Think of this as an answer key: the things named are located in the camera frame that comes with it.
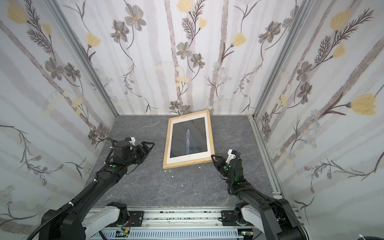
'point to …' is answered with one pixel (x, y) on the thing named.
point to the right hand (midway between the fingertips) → (208, 154)
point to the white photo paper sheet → (188, 137)
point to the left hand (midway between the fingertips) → (150, 143)
